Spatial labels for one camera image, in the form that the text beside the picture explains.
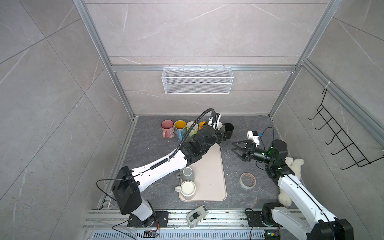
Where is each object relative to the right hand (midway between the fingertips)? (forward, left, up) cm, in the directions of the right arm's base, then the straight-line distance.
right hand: (232, 147), depth 70 cm
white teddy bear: (-3, -38, -17) cm, 42 cm away
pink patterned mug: (+25, +36, -15) cm, 46 cm away
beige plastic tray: (-5, +10, -25) cm, 27 cm away
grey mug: (-6, +23, -16) cm, 28 cm away
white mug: (-13, +23, -19) cm, 32 cm away
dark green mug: (+28, +1, -17) cm, 33 cm away
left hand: (+11, +6, +7) cm, 14 cm away
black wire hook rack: (-11, -48, +6) cm, 50 cm away
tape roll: (-11, -10, -26) cm, 30 cm away
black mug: (+25, -5, -19) cm, 32 cm away
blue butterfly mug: (+25, +28, -16) cm, 41 cm away
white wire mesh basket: (+52, +15, +4) cm, 54 cm away
